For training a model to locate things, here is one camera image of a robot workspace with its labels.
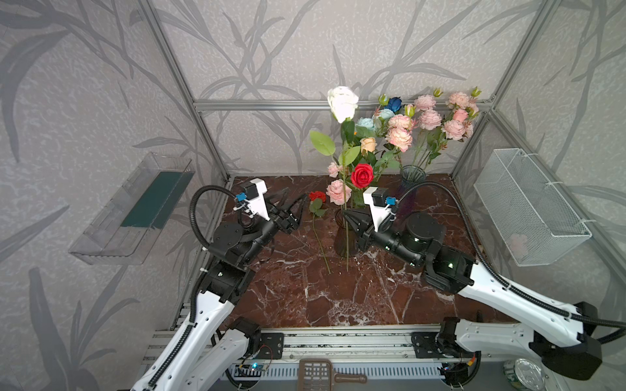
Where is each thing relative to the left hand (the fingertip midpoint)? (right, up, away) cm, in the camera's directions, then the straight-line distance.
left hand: (302, 188), depth 59 cm
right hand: (+10, -4, 0) cm, 11 cm away
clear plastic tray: (-47, -11, +5) cm, 49 cm away
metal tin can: (+60, -50, +7) cm, 79 cm away
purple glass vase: (+39, +6, +38) cm, 55 cm away
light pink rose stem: (+10, -1, +13) cm, 16 cm away
